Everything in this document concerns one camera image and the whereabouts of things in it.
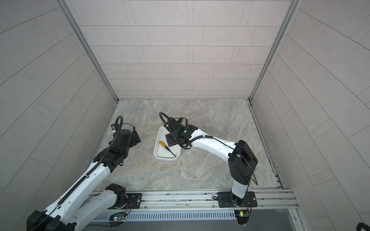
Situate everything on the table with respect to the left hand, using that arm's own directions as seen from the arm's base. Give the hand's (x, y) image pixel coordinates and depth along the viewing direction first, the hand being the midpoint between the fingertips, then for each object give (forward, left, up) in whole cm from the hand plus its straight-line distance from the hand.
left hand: (133, 133), depth 80 cm
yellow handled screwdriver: (-2, -16, -12) cm, 20 cm away
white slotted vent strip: (-36, -28, -14) cm, 48 cm away
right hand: (-3, -21, -3) cm, 21 cm away
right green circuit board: (-37, -58, -14) cm, 70 cm away
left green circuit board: (-38, 0, -10) cm, 39 cm away
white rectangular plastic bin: (-6, -14, -13) cm, 20 cm away
